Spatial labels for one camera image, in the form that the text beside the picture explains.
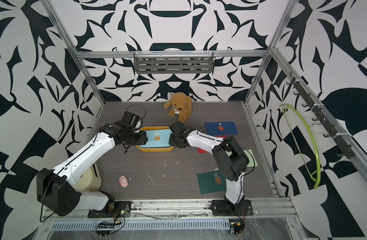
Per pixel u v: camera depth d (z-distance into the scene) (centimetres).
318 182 57
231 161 49
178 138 70
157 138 96
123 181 81
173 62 99
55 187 39
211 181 83
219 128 105
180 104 97
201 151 61
